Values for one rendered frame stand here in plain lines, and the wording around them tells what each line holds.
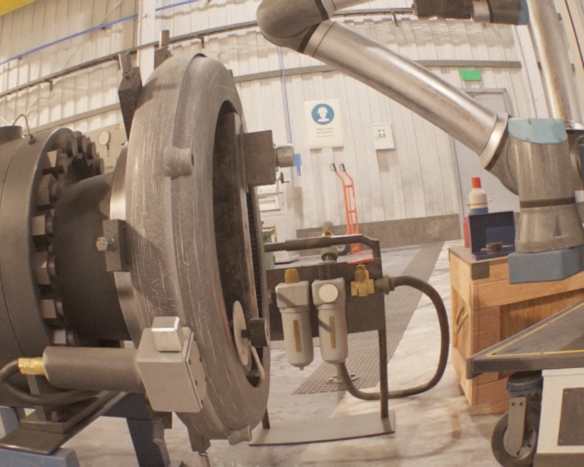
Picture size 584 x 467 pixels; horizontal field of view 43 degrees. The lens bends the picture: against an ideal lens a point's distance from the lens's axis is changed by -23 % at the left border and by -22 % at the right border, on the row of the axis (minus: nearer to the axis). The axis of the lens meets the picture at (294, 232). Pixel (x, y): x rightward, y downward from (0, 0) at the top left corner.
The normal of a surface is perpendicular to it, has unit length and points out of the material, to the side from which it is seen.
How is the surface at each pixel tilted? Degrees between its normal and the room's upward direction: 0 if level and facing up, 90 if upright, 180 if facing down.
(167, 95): 46
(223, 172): 87
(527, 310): 90
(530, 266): 90
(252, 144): 87
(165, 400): 113
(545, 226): 70
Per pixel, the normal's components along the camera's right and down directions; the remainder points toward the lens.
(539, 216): -0.63, -0.26
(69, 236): -0.18, -0.29
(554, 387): -0.73, 0.10
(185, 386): -0.04, 0.41
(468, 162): -0.19, 0.04
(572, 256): 0.67, -0.05
